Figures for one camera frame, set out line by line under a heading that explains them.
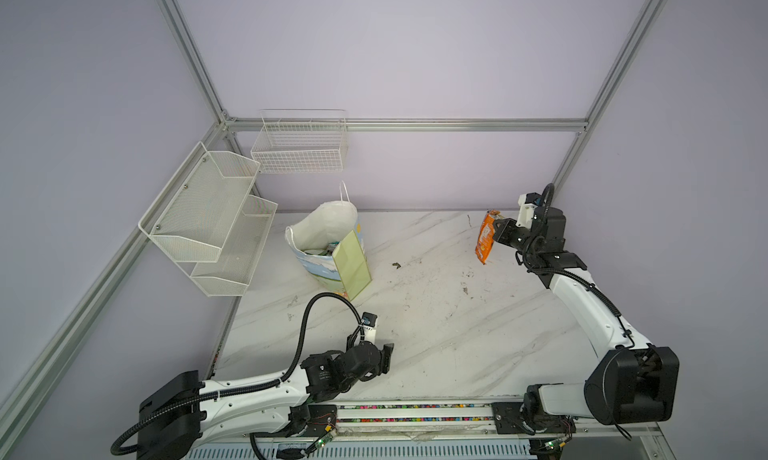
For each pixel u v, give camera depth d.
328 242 0.98
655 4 0.69
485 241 0.85
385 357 0.72
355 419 0.75
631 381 0.41
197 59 0.78
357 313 0.70
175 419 0.41
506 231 0.72
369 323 0.70
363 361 0.59
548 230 0.61
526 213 0.72
